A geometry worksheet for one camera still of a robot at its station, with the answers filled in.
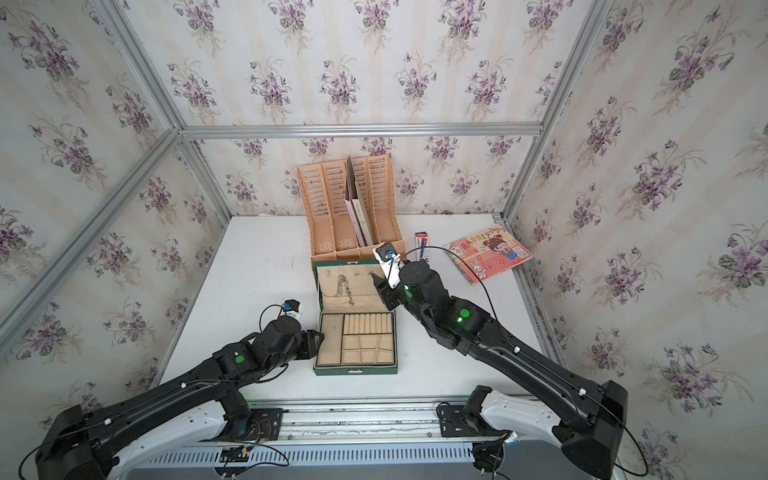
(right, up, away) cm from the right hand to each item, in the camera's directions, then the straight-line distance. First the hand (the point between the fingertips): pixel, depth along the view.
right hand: (386, 269), depth 70 cm
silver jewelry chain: (-13, -4, +15) cm, 20 cm away
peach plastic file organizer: (-24, +26, +40) cm, 54 cm away
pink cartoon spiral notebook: (+39, +3, +39) cm, 55 cm away
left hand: (-17, -21, +10) cm, 29 cm away
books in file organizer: (-9, +13, +21) cm, 26 cm away
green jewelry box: (-7, -19, +14) cm, 25 cm away
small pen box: (+13, +5, +39) cm, 41 cm away
